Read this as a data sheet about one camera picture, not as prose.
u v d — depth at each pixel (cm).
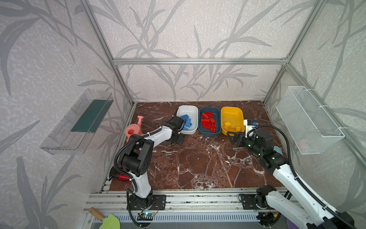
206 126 104
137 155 49
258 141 59
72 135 64
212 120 105
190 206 73
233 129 102
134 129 90
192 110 111
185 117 108
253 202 73
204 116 108
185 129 102
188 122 102
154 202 73
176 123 77
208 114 111
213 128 104
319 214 40
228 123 103
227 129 101
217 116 110
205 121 105
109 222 68
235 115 110
